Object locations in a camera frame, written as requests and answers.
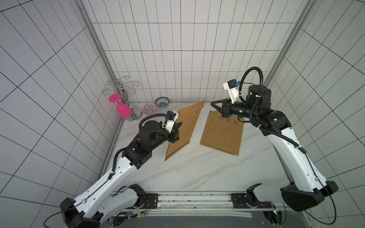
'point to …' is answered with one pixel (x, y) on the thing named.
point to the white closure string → (193, 111)
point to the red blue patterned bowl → (148, 109)
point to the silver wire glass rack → (123, 86)
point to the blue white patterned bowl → (162, 102)
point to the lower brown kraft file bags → (223, 133)
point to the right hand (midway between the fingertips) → (213, 100)
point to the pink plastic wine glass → (124, 110)
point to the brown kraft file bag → (188, 117)
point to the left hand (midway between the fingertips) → (178, 125)
